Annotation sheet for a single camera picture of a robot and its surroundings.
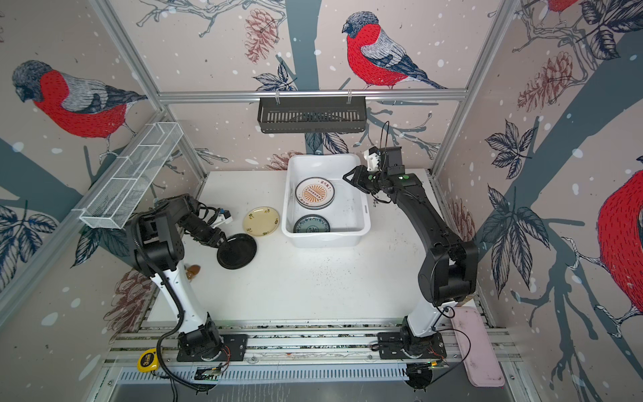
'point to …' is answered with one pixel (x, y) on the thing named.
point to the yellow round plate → (260, 221)
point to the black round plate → (238, 252)
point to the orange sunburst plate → (314, 193)
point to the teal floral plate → (312, 224)
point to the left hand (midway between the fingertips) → (219, 245)
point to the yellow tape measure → (148, 361)
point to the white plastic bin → (347, 216)
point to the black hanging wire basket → (312, 115)
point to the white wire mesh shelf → (113, 198)
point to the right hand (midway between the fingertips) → (344, 180)
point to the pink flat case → (482, 364)
